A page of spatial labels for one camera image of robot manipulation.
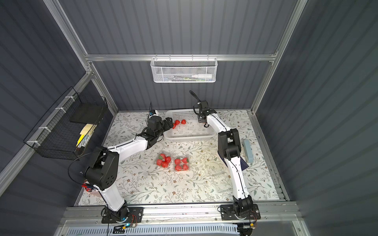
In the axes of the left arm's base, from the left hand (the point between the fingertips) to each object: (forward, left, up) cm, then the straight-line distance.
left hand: (170, 121), depth 91 cm
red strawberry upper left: (+12, -3, -15) cm, 19 cm away
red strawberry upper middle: (+13, -7, -15) cm, 21 cm away
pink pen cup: (-40, +35, -7) cm, 53 cm away
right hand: (+14, -25, -11) cm, 30 cm away
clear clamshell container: (-19, +4, -16) cm, 25 cm away
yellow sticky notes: (-16, +40, +11) cm, 45 cm away
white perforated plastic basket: (+6, -14, -18) cm, 23 cm away
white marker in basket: (+23, -21, +18) cm, 36 cm away
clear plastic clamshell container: (-21, -7, -17) cm, 28 cm away
